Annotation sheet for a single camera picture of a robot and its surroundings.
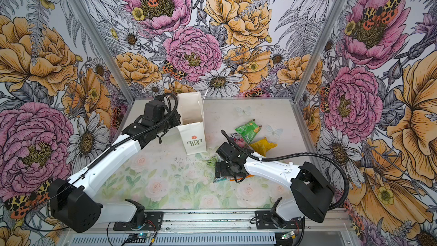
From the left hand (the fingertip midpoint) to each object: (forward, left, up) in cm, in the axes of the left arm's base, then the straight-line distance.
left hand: (180, 120), depth 81 cm
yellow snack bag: (-5, -40, -15) cm, 43 cm away
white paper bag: (-5, -6, 0) cm, 8 cm away
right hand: (-21, -22, -18) cm, 35 cm away
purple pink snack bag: (0, -29, -18) cm, 34 cm away
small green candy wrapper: (-12, -14, -19) cm, 27 cm away
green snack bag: (+7, -35, -18) cm, 40 cm away
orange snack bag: (-26, -28, -2) cm, 39 cm away
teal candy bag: (-21, -19, -20) cm, 34 cm away
